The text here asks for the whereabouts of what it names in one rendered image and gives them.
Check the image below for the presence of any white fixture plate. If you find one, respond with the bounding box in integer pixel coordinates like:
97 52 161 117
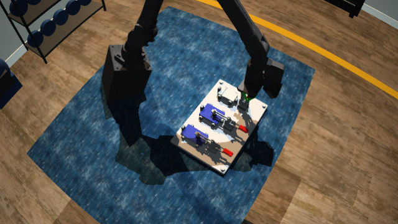
170 80 268 175

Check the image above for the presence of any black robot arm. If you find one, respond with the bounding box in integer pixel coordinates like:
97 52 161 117
114 0 285 99

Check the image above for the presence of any blue rectangular block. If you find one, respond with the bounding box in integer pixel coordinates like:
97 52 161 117
199 103 225 126
181 124 209 147

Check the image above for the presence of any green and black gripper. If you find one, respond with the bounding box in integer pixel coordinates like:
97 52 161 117
238 74 261 102

